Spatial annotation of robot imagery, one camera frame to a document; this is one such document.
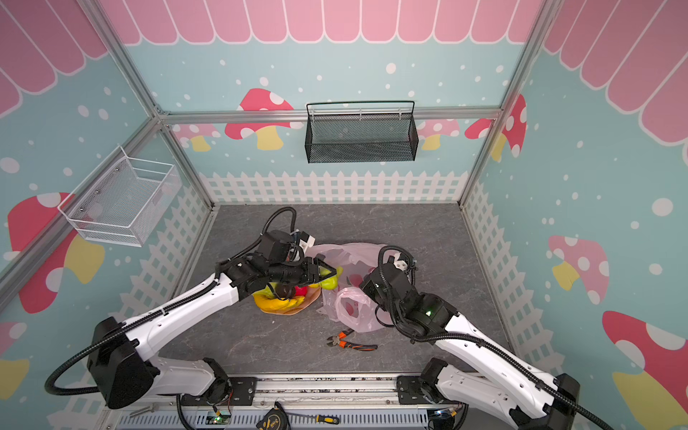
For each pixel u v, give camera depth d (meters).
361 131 0.94
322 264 0.70
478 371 0.46
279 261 0.62
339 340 0.82
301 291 0.89
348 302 0.73
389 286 0.50
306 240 0.73
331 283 0.72
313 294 0.89
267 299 0.83
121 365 0.39
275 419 0.68
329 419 0.70
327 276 0.71
